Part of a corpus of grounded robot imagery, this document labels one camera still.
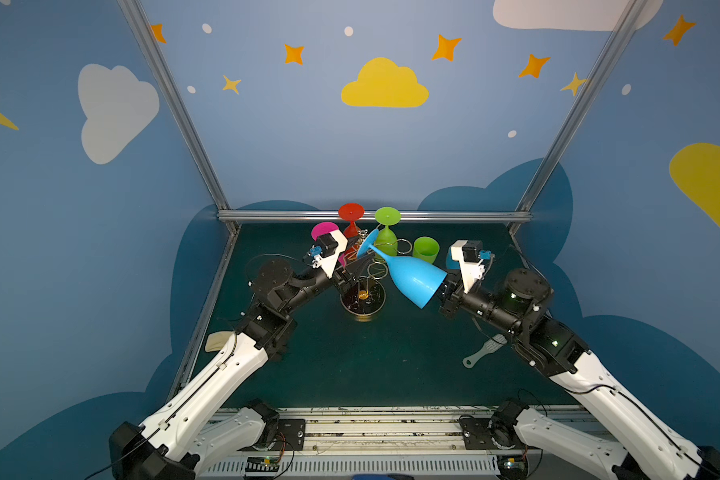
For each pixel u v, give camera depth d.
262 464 0.73
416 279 0.54
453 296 0.52
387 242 0.86
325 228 0.80
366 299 0.98
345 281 0.55
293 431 0.75
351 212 0.84
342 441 0.74
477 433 0.75
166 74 0.79
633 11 0.69
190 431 0.40
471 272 0.52
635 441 0.38
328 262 0.51
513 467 0.73
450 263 0.52
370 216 0.82
